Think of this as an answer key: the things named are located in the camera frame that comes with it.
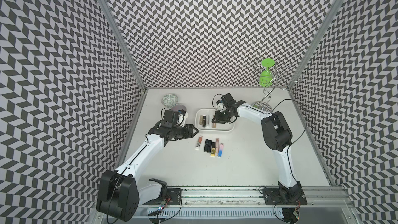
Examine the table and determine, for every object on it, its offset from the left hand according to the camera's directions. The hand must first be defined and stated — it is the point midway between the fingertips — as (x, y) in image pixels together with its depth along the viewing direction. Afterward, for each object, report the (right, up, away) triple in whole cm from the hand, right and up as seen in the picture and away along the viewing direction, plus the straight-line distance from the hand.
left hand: (194, 133), depth 81 cm
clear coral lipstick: (+2, -7, +7) cm, 11 cm away
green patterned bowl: (-20, +18, +27) cm, 38 cm away
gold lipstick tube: (+3, +5, +18) cm, 19 cm away
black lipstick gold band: (+5, +4, +18) cm, 19 cm away
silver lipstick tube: (+11, +2, +15) cm, 19 cm away
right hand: (+11, +3, +15) cm, 19 cm away
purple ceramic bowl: (-13, +13, +20) cm, 27 cm away
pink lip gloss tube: (+13, -8, +7) cm, 17 cm away
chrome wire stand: (+46, +30, -1) cm, 55 cm away
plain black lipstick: (+9, -9, +7) cm, 14 cm away
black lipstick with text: (+7, -9, +7) cm, 13 cm away
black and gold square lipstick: (+10, -13, +5) cm, 17 cm away
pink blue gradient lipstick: (+15, -11, +5) cm, 19 cm away
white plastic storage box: (+2, +10, +15) cm, 18 cm away
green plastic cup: (+42, +31, +10) cm, 53 cm away
